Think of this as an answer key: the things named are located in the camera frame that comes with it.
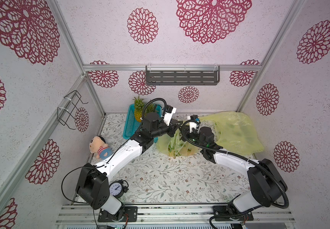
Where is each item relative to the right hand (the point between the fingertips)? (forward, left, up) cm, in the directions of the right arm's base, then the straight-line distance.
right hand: (178, 124), depth 81 cm
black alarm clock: (-30, +34, -21) cm, 50 cm away
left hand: (-4, -1, +6) cm, 7 cm away
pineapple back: (+23, +27, -8) cm, 37 cm away
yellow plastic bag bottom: (+15, -45, -26) cm, 54 cm away
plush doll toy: (-6, +51, -16) cm, 54 cm away
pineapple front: (-9, +1, -6) cm, 11 cm away
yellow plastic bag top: (-5, +8, -10) cm, 14 cm away
